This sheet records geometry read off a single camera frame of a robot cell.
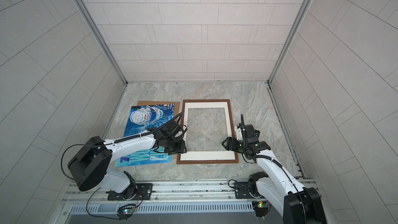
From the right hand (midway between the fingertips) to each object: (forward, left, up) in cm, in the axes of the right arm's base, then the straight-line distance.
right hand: (227, 144), depth 83 cm
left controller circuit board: (-26, +47, 0) cm, 54 cm away
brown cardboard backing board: (+31, +30, -1) cm, 43 cm away
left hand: (-2, +21, -1) cm, 21 cm away
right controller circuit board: (-28, -11, -5) cm, 31 cm away
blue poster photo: (+21, +52, -1) cm, 56 cm away
